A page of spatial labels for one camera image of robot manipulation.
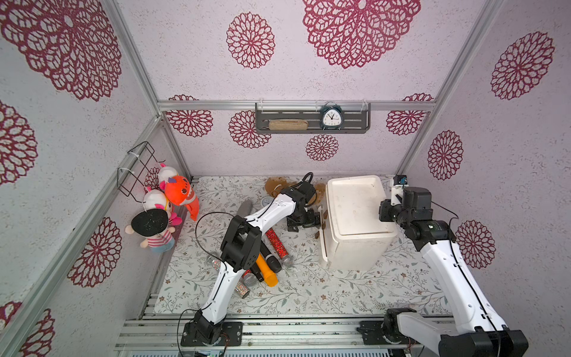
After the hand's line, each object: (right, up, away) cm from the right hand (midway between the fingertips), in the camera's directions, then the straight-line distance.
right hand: (384, 199), depth 76 cm
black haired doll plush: (-80, -8, 0) cm, 80 cm away
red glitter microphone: (-40, -16, +18) cm, 47 cm away
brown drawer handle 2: (-21, -15, +17) cm, 31 cm away
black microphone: (-40, -24, +11) cm, 48 cm away
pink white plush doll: (-84, 0, +9) cm, 85 cm away
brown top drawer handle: (-19, -5, +5) cm, 21 cm away
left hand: (-23, -12, +17) cm, 31 cm away
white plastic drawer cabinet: (-13, -11, -6) cm, 18 cm away
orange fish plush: (-77, +3, +13) cm, 78 cm away
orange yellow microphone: (-40, -29, +7) cm, 50 cm away
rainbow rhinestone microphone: (-51, -33, +5) cm, 60 cm away
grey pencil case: (-53, -4, +30) cm, 61 cm away
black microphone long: (-46, -27, +10) cm, 54 cm away
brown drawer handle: (-19, -10, +12) cm, 25 cm away
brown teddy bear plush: (-39, +6, +30) cm, 50 cm away
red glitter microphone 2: (-47, -29, +5) cm, 56 cm away
